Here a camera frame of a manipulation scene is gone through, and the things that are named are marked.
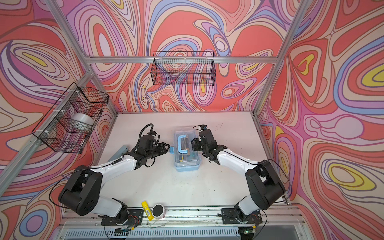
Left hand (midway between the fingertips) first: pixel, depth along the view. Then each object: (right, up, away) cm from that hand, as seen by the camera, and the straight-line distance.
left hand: (170, 145), depth 89 cm
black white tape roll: (-3, -29, -19) cm, 35 cm away
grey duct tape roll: (-39, +14, -19) cm, 46 cm away
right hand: (+15, 0, 0) cm, 15 cm away
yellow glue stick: (-9, -31, -15) cm, 35 cm away
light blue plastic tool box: (+10, -14, -2) cm, 18 cm away
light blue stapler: (-32, -5, +2) cm, 33 cm away
